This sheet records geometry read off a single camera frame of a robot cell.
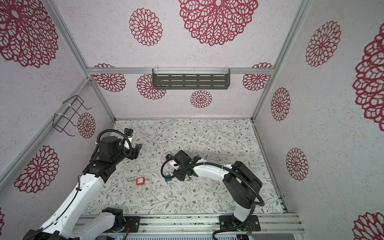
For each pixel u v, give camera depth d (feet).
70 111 2.62
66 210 1.38
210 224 2.50
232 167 1.62
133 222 2.44
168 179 2.89
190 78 3.17
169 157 2.55
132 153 1.95
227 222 2.41
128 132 2.11
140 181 2.87
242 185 1.51
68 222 1.33
